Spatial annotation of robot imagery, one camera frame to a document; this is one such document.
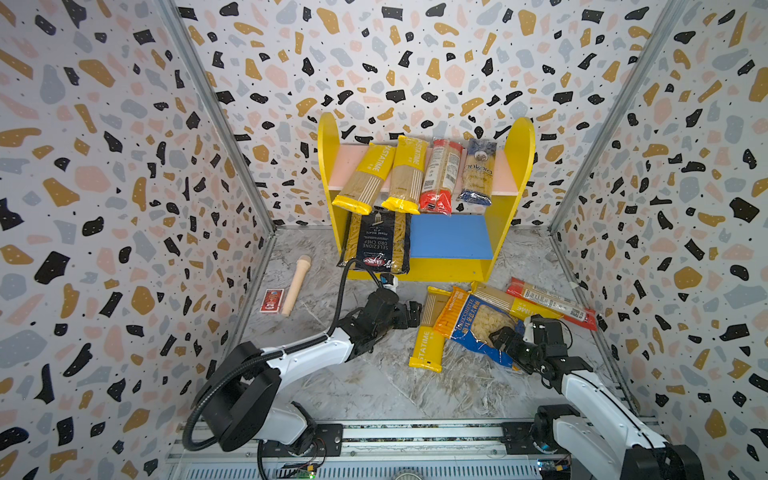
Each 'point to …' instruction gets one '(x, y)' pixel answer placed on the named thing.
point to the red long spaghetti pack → (565, 307)
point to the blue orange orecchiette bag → (470, 321)
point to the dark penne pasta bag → (380, 239)
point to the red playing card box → (271, 300)
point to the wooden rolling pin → (302, 266)
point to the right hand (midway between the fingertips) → (496, 337)
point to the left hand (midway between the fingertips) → (412, 302)
